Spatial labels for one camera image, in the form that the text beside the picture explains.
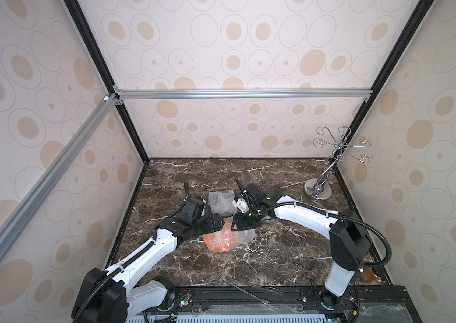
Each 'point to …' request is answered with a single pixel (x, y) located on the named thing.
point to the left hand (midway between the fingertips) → (222, 224)
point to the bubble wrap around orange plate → (243, 236)
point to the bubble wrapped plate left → (221, 202)
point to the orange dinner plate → (222, 241)
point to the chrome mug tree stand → (319, 188)
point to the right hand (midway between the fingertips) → (241, 225)
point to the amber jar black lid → (369, 275)
